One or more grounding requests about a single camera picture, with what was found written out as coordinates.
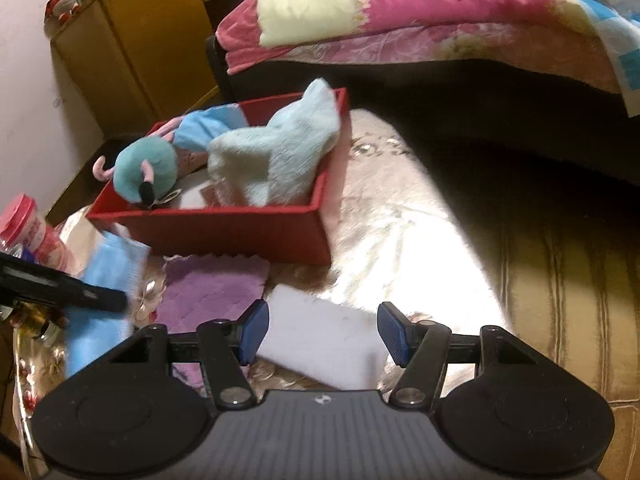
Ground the purple cloth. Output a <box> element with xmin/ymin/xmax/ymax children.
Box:
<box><xmin>155</xmin><ymin>253</ymin><xmax>271</xmax><ymax>391</ymax></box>

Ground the white sponge block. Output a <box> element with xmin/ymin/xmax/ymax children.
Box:
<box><xmin>257</xmin><ymin>285</ymin><xmax>387</xmax><ymax>390</ymax></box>

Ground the blue face mask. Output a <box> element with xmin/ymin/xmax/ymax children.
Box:
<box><xmin>65</xmin><ymin>233</ymin><xmax>150</xmax><ymax>377</ymax></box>

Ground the teal flamingo plush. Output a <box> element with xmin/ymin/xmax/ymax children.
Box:
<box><xmin>91</xmin><ymin>103</ymin><xmax>251</xmax><ymax>210</ymax></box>

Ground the light blue towel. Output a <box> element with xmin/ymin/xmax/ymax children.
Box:
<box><xmin>207</xmin><ymin>78</ymin><xmax>341</xmax><ymax>207</ymax></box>

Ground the pink lid plastic jar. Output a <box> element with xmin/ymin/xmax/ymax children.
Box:
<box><xmin>1</xmin><ymin>194</ymin><xmax>72</xmax><ymax>272</ymax></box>

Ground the clear glass jar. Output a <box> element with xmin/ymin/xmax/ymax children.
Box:
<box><xmin>8</xmin><ymin>304</ymin><xmax>63</xmax><ymax>347</ymax></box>

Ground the floral table cover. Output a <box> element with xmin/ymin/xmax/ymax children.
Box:
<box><xmin>8</xmin><ymin>108</ymin><xmax>511</xmax><ymax>480</ymax></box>

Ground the red cardboard box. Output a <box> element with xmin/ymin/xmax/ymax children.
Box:
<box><xmin>87</xmin><ymin>88</ymin><xmax>352</xmax><ymax>266</ymax></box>

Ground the wooden desk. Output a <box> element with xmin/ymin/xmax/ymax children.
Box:
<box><xmin>50</xmin><ymin>0</ymin><xmax>242</xmax><ymax>139</ymax></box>

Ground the red santa plush doll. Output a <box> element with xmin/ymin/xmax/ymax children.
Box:
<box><xmin>44</xmin><ymin>0</ymin><xmax>78</xmax><ymax>24</ymax></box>

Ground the pink floral quilt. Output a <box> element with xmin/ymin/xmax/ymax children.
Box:
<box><xmin>216</xmin><ymin>0</ymin><xmax>622</xmax><ymax>95</ymax></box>

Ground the dark bed frame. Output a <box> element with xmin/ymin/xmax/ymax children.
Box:
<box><xmin>206</xmin><ymin>37</ymin><xmax>639</xmax><ymax>180</ymax></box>

